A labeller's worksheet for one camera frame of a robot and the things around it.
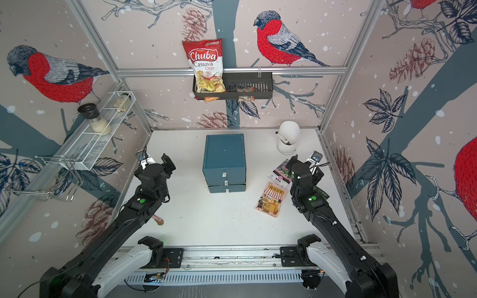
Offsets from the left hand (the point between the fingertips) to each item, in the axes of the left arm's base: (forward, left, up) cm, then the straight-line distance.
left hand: (159, 155), depth 76 cm
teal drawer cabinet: (-2, -28, -3) cm, 28 cm away
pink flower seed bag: (+5, -57, -25) cm, 62 cm away
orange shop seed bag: (-9, -50, -25) cm, 56 cm away
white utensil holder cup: (+27, -62, -13) cm, 69 cm away
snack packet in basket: (+30, -37, +7) cm, 48 cm away
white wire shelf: (-2, +28, +5) cm, 28 cm away
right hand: (+1, -62, -4) cm, 62 cm away
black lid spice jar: (+8, +24, +10) cm, 27 cm away
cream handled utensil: (+21, -58, -15) cm, 63 cm away
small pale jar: (+23, +21, +9) cm, 33 cm away
